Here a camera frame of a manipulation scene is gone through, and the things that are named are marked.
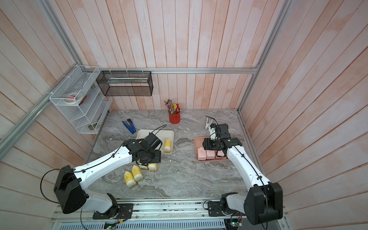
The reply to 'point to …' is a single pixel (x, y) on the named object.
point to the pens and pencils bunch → (173, 109)
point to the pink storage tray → (198, 142)
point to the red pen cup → (174, 119)
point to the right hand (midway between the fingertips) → (207, 142)
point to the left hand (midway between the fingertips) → (156, 161)
